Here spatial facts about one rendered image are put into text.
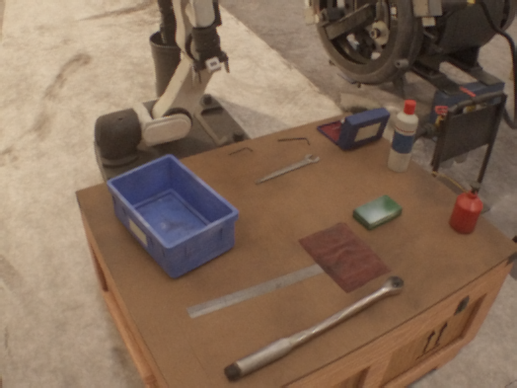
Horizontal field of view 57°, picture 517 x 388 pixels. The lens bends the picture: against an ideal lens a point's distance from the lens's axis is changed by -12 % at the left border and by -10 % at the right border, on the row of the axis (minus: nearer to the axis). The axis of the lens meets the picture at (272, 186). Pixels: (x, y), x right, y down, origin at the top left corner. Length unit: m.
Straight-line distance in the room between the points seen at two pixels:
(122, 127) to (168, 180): 0.67
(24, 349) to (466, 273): 1.36
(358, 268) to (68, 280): 1.09
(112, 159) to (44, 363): 0.88
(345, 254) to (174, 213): 0.45
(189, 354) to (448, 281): 0.64
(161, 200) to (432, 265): 0.73
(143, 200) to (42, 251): 0.75
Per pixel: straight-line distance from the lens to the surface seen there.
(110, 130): 2.06
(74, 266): 1.98
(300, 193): 1.47
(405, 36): 2.33
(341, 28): 2.62
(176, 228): 1.34
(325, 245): 1.30
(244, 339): 1.11
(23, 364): 1.75
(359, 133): 1.64
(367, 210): 1.40
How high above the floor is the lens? 1.37
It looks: 37 degrees down
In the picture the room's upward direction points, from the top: 4 degrees clockwise
